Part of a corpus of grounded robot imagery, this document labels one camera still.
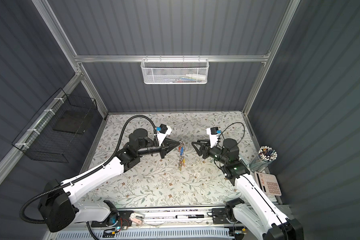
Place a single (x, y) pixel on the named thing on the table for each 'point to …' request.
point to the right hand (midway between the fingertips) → (197, 143)
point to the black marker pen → (189, 216)
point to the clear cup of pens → (266, 155)
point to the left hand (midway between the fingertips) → (179, 142)
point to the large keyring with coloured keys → (181, 161)
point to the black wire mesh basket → (53, 134)
